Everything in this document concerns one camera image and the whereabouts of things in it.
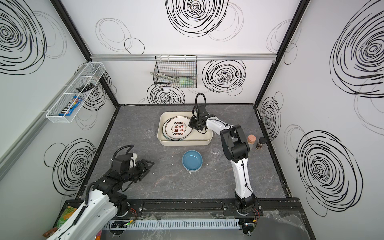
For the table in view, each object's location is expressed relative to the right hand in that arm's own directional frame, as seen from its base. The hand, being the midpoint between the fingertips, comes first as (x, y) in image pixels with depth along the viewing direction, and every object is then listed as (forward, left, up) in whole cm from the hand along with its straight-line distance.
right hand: (187, 124), depth 101 cm
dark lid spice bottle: (-14, -46, +3) cm, 48 cm away
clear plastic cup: (-18, -18, -3) cm, 26 cm away
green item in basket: (+10, 0, +28) cm, 29 cm away
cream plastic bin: (-9, -6, -4) cm, 12 cm away
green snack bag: (-51, +55, -2) cm, 75 cm away
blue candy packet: (-12, +55, +30) cm, 63 cm away
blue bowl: (-25, -4, -2) cm, 26 cm away
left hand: (-31, +16, +2) cm, 35 cm away
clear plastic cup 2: (-2, +27, -2) cm, 27 cm away
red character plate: (-2, +7, -2) cm, 8 cm away
